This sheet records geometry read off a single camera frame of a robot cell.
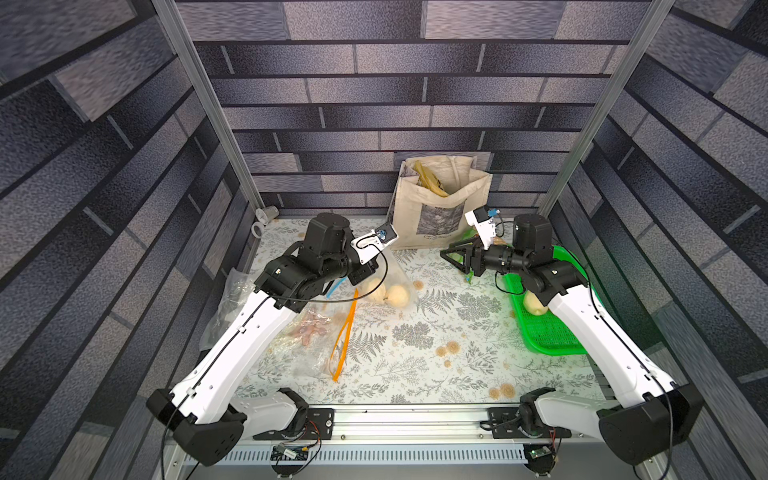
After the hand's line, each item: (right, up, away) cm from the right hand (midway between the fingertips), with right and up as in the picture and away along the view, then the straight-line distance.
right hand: (445, 247), depth 71 cm
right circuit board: (+24, -51, 0) cm, 57 cm away
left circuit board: (-39, -50, 0) cm, 64 cm away
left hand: (-16, +1, -5) cm, 17 cm away
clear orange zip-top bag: (-35, -28, +17) cm, 48 cm away
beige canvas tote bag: (-1, +15, +18) cm, 24 cm away
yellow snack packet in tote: (0, +22, +24) cm, 33 cm away
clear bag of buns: (-13, -12, +17) cm, 25 cm away
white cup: (-62, +12, +43) cm, 76 cm away
